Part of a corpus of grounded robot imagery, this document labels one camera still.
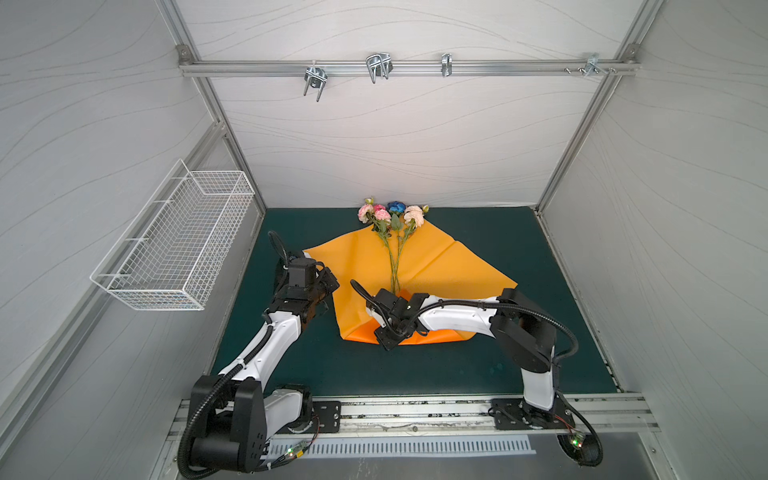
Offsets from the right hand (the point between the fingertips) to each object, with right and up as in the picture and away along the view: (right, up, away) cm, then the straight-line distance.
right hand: (385, 332), depth 87 cm
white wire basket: (-50, +25, -19) cm, 59 cm away
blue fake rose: (+4, +39, +27) cm, 48 cm away
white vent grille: (-14, -22, -17) cm, 31 cm away
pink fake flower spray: (-2, +34, +22) cm, 40 cm away
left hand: (-14, +19, 0) cm, 23 cm away
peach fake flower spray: (+10, +35, +23) cm, 44 cm away
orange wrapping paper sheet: (+11, +20, +18) cm, 29 cm away
